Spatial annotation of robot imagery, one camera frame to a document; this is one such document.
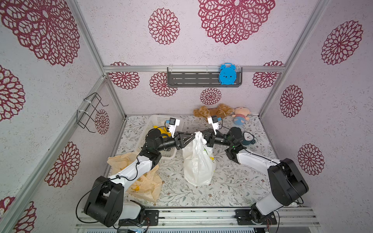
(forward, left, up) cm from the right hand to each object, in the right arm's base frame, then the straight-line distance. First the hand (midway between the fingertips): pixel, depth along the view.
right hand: (193, 135), depth 71 cm
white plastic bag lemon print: (-9, -3, -13) cm, 16 cm away
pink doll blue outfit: (+38, -37, -25) cm, 59 cm away
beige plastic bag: (-17, +25, -26) cm, 40 cm away
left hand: (0, 0, -1) cm, 1 cm away
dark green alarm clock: (+18, -39, -27) cm, 51 cm away
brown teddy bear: (+39, -22, -20) cm, 49 cm away
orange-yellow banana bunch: (0, +14, +4) cm, 15 cm away
